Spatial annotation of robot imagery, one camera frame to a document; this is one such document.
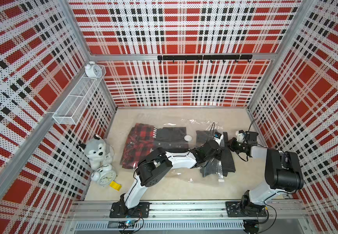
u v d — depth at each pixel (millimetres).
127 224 694
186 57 886
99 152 774
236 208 733
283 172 466
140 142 1009
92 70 801
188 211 754
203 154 680
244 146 733
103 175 755
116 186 805
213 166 844
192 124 1078
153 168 514
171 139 975
